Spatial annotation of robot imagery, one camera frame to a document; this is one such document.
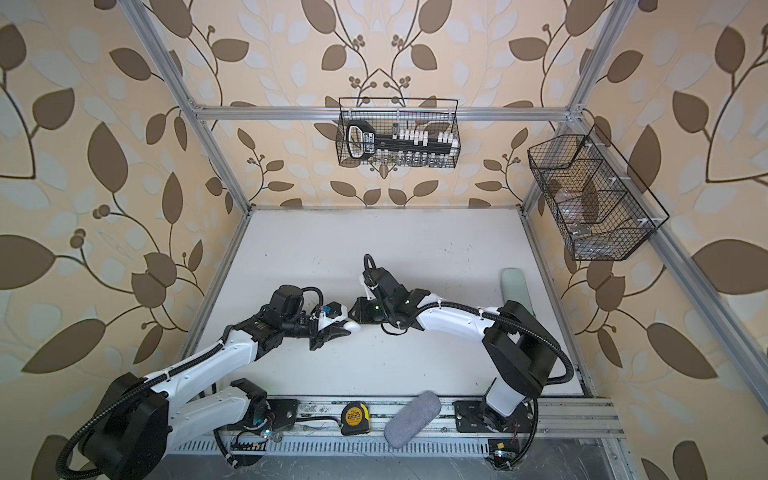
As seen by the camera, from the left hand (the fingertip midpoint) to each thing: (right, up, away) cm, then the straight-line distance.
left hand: (348, 323), depth 80 cm
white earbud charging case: (+1, 0, -3) cm, 3 cm away
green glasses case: (+51, +7, +16) cm, 54 cm away
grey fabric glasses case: (+17, -21, -9) cm, 28 cm away
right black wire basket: (+70, +31, +3) cm, 76 cm away
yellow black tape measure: (+3, -21, -8) cm, 23 cm away
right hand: (0, +1, +1) cm, 2 cm away
